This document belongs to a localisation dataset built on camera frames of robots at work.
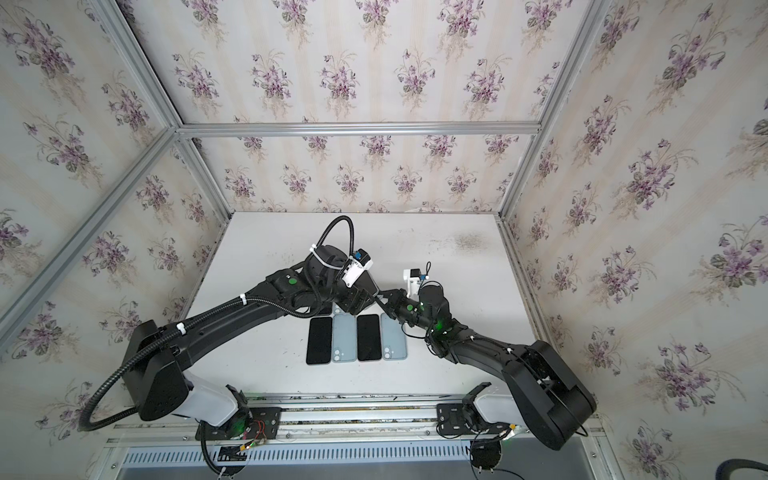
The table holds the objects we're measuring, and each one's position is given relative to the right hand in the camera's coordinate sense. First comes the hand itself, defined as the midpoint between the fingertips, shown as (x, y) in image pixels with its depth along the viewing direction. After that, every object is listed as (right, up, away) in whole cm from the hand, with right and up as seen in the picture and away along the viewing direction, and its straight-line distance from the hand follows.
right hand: (367, 298), depth 78 cm
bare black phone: (-15, -16, +8) cm, 23 cm away
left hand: (-1, +3, +1) cm, 3 cm away
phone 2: (+7, -14, +11) cm, 19 cm away
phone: (-8, -14, +11) cm, 19 cm away
